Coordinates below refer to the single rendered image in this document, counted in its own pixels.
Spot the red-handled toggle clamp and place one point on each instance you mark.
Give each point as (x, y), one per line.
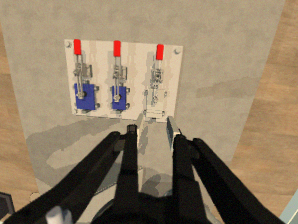
(159, 56)

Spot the toggle clamp with red handle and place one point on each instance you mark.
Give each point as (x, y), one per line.
(123, 69)

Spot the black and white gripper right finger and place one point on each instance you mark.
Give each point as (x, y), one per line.
(233, 200)

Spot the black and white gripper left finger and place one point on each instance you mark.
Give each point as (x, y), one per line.
(66, 202)

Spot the blue rectangular block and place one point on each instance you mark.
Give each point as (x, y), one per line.
(89, 101)
(121, 105)

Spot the grey toggle clamp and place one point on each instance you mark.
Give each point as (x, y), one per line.
(85, 68)

